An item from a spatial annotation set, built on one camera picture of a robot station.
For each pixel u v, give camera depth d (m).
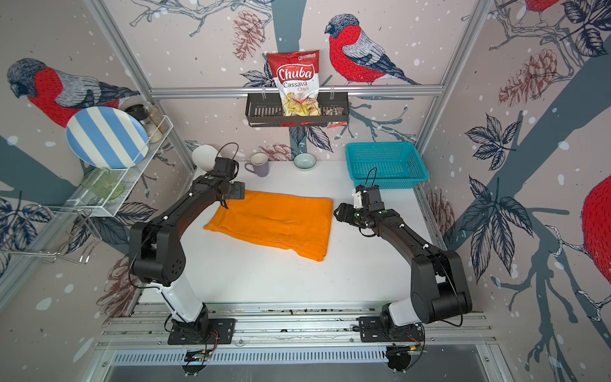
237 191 0.86
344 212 0.81
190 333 0.68
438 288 0.43
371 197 0.70
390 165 1.22
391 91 0.96
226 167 0.73
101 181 0.70
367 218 0.67
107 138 0.73
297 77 0.80
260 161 1.11
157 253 0.48
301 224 0.98
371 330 0.73
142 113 0.80
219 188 0.67
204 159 1.07
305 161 1.19
